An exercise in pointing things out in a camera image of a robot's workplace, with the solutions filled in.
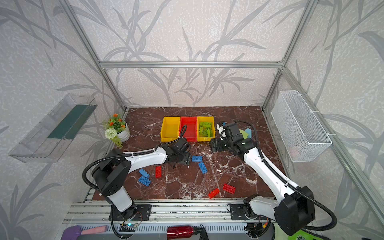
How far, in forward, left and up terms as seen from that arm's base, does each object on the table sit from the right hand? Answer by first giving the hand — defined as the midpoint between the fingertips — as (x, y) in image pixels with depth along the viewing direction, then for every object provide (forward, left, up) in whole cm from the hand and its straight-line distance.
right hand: (216, 138), depth 81 cm
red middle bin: (+13, +15, -12) cm, 23 cm away
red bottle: (-41, +18, -12) cm, 46 cm away
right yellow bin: (+24, +5, -13) cm, 28 cm away
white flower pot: (+9, +58, -10) cm, 60 cm away
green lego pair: (+20, +5, -14) cm, 25 cm away
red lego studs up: (-12, +34, -18) cm, 40 cm away
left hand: (-2, +17, -15) cm, 23 cm away
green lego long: (+16, +8, -15) cm, 23 cm away
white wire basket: (-11, -35, +16) cm, 40 cm away
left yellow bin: (+20, +31, -19) cm, 42 cm away
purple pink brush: (-41, +66, -14) cm, 79 cm away
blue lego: (-5, +11, -16) cm, 20 cm away
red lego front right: (-22, -7, -17) cm, 28 cm away
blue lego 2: (-11, +7, -16) cm, 21 cm away
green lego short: (+13, +3, -15) cm, 20 cm away
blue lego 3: (-14, +41, -15) cm, 46 cm away
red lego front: (-24, +2, -16) cm, 29 cm away
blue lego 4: (-18, +40, -16) cm, 47 cm away
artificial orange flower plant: (+11, +63, -3) cm, 64 cm away
